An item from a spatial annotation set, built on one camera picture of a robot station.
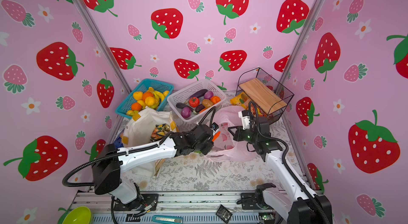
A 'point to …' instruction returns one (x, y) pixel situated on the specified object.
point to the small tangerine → (136, 106)
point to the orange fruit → (146, 94)
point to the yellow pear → (150, 101)
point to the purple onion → (186, 112)
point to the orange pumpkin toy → (215, 99)
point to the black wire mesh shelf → (260, 90)
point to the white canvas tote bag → (137, 131)
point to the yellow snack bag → (241, 100)
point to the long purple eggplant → (198, 93)
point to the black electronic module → (224, 213)
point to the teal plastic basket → (126, 105)
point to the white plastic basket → (184, 95)
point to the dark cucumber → (180, 105)
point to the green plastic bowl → (79, 215)
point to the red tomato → (194, 102)
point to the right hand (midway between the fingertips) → (227, 129)
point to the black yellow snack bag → (160, 131)
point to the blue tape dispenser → (118, 143)
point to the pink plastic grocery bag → (225, 147)
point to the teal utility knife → (167, 219)
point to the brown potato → (207, 103)
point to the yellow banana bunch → (157, 94)
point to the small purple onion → (208, 94)
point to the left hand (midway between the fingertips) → (212, 141)
